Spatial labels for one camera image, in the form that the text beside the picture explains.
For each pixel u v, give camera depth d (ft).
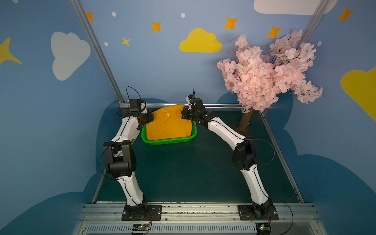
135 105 2.42
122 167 1.68
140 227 2.35
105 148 1.55
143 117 2.76
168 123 3.20
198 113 2.40
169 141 3.24
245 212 2.45
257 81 2.22
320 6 2.29
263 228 2.40
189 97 2.76
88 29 2.47
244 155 1.92
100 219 3.89
